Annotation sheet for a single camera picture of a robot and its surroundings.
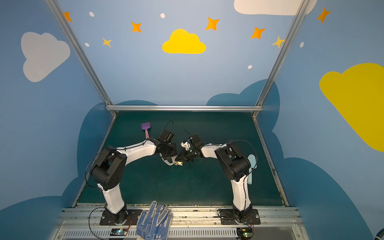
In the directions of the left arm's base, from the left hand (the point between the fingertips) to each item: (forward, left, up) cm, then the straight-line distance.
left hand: (181, 153), depth 93 cm
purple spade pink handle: (+25, +28, -3) cm, 38 cm away
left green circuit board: (-41, +28, -6) cm, 50 cm away
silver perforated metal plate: (-3, +5, -3) cm, 7 cm away
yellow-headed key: (-5, +1, -4) cm, 7 cm away
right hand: (-4, +3, -1) cm, 5 cm away
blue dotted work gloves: (-38, +10, -2) cm, 40 cm away
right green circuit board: (-41, -33, -6) cm, 53 cm away
